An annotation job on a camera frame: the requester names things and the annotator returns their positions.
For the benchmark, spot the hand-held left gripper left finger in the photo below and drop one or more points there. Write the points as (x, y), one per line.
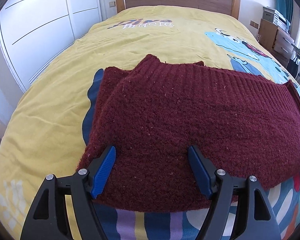
(104, 172)

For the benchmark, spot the yellow dinosaur print blanket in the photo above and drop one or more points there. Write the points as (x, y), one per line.
(152, 37)

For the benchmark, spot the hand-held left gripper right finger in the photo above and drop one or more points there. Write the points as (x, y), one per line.
(200, 172)

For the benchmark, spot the white wardrobe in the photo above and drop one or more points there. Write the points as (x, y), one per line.
(45, 25)

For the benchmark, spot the wooden drawer cabinet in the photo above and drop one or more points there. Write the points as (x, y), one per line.
(270, 36)

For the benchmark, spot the dark red knitted sweater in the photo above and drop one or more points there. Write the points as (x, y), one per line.
(177, 120)

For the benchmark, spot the black tote bag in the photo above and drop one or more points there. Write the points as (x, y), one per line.
(293, 67)

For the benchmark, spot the teal curtain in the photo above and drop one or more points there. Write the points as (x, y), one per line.
(285, 2)

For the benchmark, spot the wall switch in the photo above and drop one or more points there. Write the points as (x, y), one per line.
(111, 4)

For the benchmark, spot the white printer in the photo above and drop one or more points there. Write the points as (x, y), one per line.
(275, 17)

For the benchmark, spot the wall socket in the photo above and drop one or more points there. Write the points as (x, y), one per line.
(254, 24)

